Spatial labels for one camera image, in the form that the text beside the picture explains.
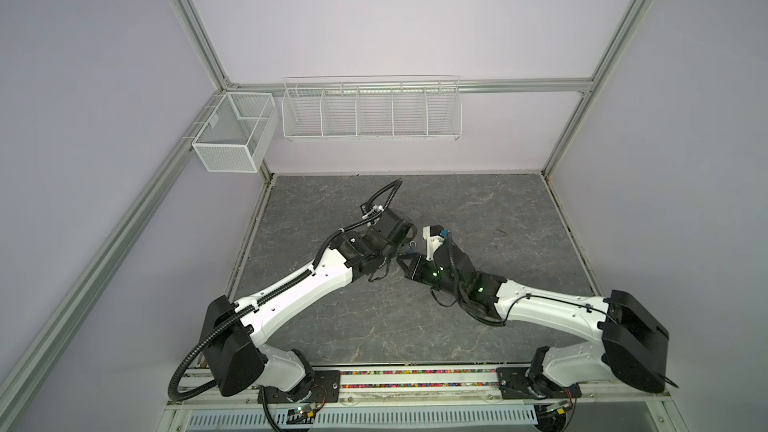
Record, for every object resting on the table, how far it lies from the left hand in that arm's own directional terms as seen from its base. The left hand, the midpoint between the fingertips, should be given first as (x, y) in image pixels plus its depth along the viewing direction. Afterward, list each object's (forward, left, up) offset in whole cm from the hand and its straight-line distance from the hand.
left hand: (402, 243), depth 77 cm
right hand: (-4, +2, -2) cm, 5 cm away
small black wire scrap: (+16, -37, -22) cm, 46 cm away
